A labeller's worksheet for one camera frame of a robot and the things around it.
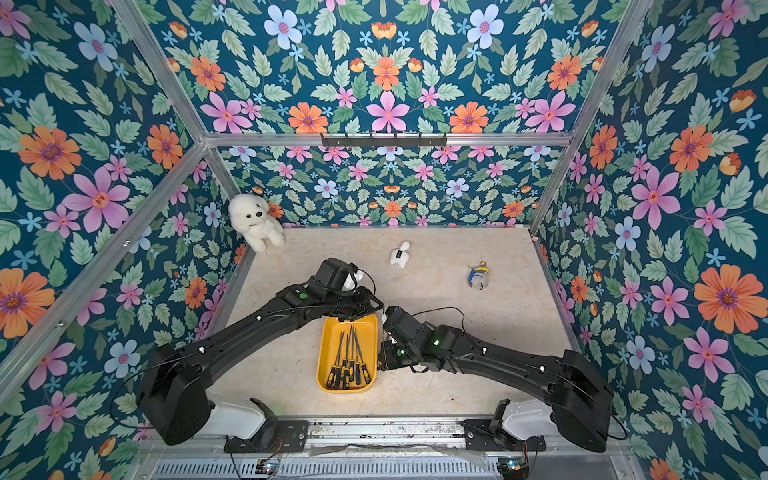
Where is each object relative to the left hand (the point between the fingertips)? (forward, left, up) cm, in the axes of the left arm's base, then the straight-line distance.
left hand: (385, 306), depth 78 cm
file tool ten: (-11, +17, -17) cm, 26 cm away
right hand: (-11, +2, -6) cm, 13 cm away
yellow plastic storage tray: (0, +7, -18) cm, 19 cm away
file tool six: (-10, +9, -16) cm, 21 cm away
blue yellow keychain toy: (+16, -32, -13) cm, 38 cm away
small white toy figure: (+28, -5, -14) cm, 32 cm away
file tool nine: (-10, +15, -16) cm, 24 cm away
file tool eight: (-9, +13, -16) cm, 22 cm away
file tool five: (-9, +11, -16) cm, 22 cm away
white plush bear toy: (+40, +46, 0) cm, 61 cm away
